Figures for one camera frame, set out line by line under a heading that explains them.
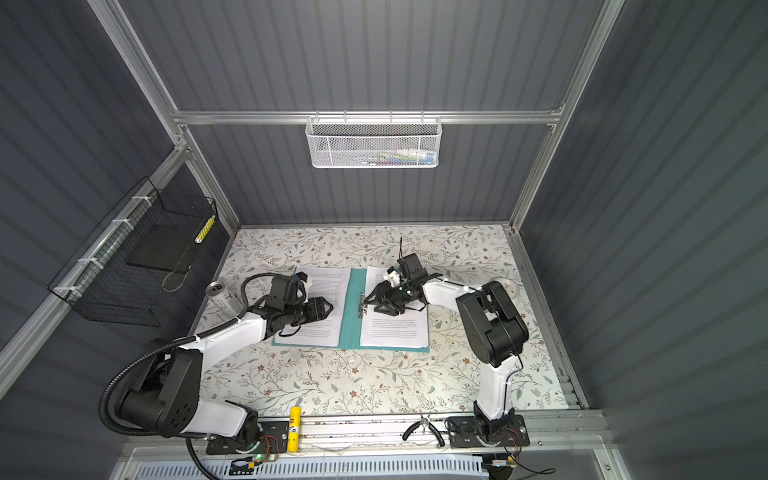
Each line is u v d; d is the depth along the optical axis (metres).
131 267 0.73
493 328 0.52
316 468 0.77
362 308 0.96
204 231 0.81
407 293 0.74
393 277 0.91
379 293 0.84
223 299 0.87
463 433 0.73
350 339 0.90
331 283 1.04
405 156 0.92
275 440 0.72
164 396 0.43
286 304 0.71
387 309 0.85
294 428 0.73
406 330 0.92
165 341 0.47
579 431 0.76
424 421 0.77
